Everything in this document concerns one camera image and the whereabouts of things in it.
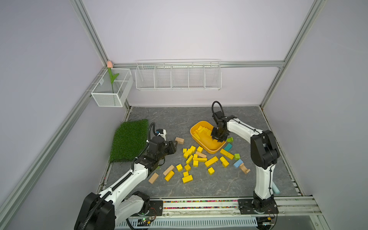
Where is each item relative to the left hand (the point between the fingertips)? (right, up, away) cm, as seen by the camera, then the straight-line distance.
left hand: (175, 143), depth 83 cm
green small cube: (+39, -10, +8) cm, 41 cm away
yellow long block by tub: (+33, -9, +9) cm, 35 cm away
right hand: (+25, +2, +14) cm, 29 cm away
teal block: (+34, -4, +11) cm, 36 cm away
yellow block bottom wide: (+7, -20, -1) cm, 22 cm away
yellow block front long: (-3, -19, 0) cm, 19 cm away
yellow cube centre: (+7, -15, +2) cm, 17 cm away
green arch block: (+37, 0, +16) cm, 40 cm away
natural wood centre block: (+16, -9, +9) cm, 20 cm away
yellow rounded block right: (+29, -11, +6) cm, 32 cm away
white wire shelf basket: (0, +47, +25) cm, 53 cm away
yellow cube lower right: (+31, -13, +4) cm, 34 cm away
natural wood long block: (-4, -17, +3) cm, 17 cm away
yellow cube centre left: (+2, -15, +2) cm, 15 cm away
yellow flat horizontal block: (+15, -11, +6) cm, 20 cm away
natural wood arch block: (+42, -16, +3) cm, 45 cm away
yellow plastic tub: (+17, +5, +19) cm, 26 cm away
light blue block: (+38, -14, +6) cm, 41 cm away
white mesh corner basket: (-40, +32, +4) cm, 51 cm away
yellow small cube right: (+21, -17, +2) cm, 27 cm away
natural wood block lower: (-13, -21, +1) cm, 24 cm away
